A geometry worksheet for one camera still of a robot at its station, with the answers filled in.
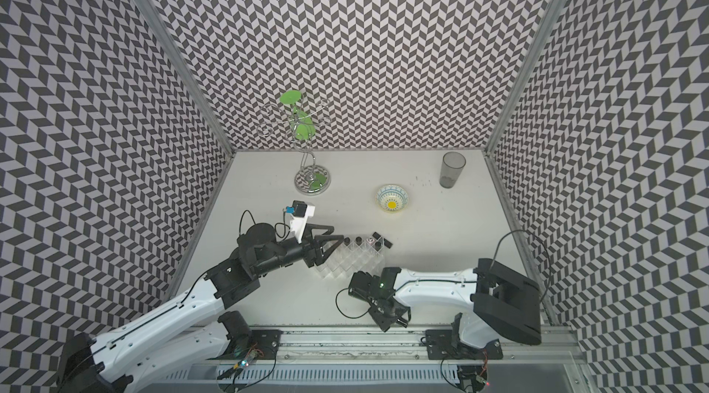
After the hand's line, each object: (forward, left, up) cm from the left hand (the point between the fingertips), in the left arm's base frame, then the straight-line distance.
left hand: (337, 238), depth 68 cm
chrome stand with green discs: (+37, +15, +7) cm, 40 cm away
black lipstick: (+9, -14, -22) cm, 27 cm away
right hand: (-14, -15, -24) cm, 31 cm away
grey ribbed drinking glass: (+33, -38, -12) cm, 52 cm away
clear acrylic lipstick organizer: (+6, -3, -23) cm, 24 cm away
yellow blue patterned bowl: (+27, -17, -21) cm, 38 cm away
